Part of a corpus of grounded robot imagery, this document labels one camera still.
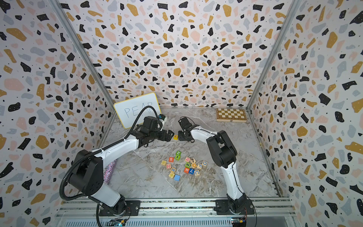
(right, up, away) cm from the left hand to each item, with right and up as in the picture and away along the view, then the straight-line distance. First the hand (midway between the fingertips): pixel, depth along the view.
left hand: (169, 131), depth 88 cm
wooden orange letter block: (+15, -21, 0) cm, 26 cm away
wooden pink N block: (+11, -18, +2) cm, 22 cm away
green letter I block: (+5, -17, +4) cm, 18 cm away
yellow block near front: (+2, -26, -5) cm, 26 cm away
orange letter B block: (+1, -18, +3) cm, 19 cm away
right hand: (+7, -5, +14) cm, 16 cm away
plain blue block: (+5, -27, -5) cm, 28 cm away
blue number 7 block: (+14, -24, -3) cm, 28 cm away
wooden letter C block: (+17, -25, -3) cm, 30 cm away
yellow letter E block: (+4, -4, +2) cm, 6 cm away
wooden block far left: (-4, -20, +1) cm, 21 cm away
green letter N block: (+11, -21, -1) cm, 24 cm away
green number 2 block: (+5, -15, +6) cm, 17 cm away
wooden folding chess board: (+46, +11, +26) cm, 54 cm away
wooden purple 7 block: (+15, -19, +1) cm, 24 cm away
